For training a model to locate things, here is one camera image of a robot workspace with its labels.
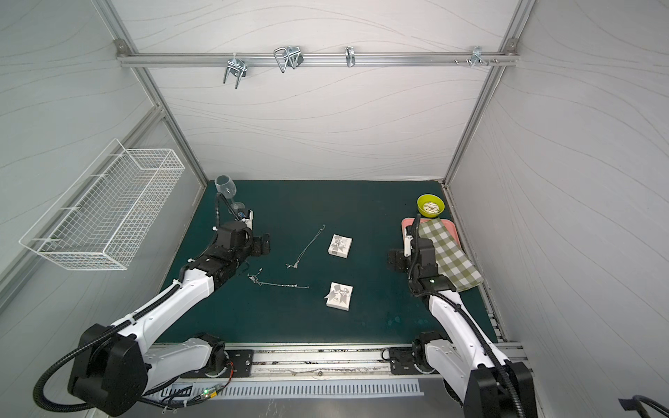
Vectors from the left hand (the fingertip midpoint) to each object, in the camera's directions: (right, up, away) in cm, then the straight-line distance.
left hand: (255, 234), depth 85 cm
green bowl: (+66, +10, +23) cm, 71 cm away
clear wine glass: (-16, +17, +13) cm, 27 cm away
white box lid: (+28, -20, -2) cm, 35 cm away
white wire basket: (-36, +6, -16) cm, 40 cm away
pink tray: (+74, +2, +21) cm, 77 cm away
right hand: (+50, -5, 0) cm, 51 cm away
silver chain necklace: (+12, -12, +9) cm, 19 cm away
